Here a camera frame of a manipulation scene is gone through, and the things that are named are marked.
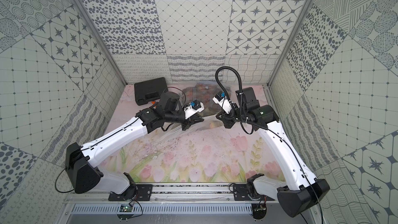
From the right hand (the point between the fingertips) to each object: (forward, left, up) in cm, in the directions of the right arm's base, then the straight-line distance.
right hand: (220, 117), depth 71 cm
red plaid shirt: (+34, +9, -21) cm, 41 cm away
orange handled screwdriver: (+29, +46, -24) cm, 59 cm away
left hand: (-2, +7, +1) cm, 8 cm away
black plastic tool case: (+36, +49, -20) cm, 64 cm away
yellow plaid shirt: (+3, +3, -11) cm, 12 cm away
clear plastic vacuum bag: (+2, +6, -27) cm, 28 cm away
